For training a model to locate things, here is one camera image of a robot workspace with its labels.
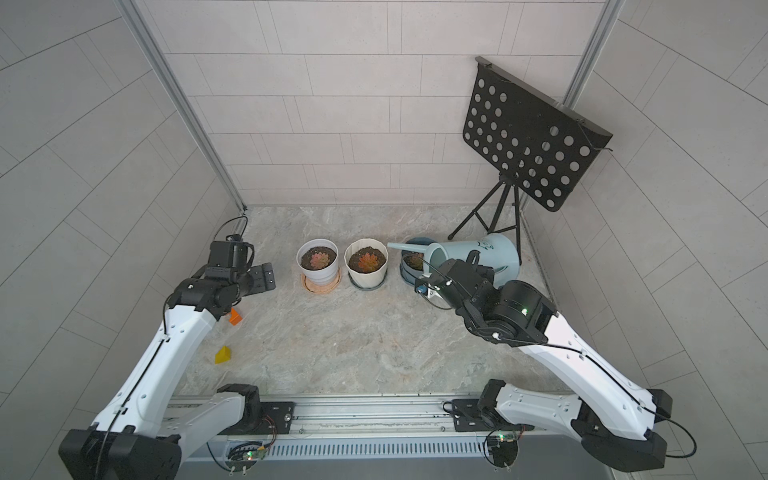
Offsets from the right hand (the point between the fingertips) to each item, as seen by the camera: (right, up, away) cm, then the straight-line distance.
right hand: (470, 271), depth 65 cm
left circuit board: (-50, -42, +1) cm, 65 cm away
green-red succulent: (-11, 0, +26) cm, 28 cm away
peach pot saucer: (-40, -9, +29) cm, 50 cm away
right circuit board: (+9, -42, +4) cm, 43 cm away
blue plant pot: (-13, -3, +22) cm, 26 cm away
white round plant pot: (-40, -5, +25) cm, 48 cm away
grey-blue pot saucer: (-26, -9, +28) cm, 39 cm away
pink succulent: (-40, 0, +26) cm, 48 cm away
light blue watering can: (+7, +4, +4) cm, 10 cm away
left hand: (-52, -2, +13) cm, 54 cm away
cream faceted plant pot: (-26, 0, +24) cm, 35 cm away
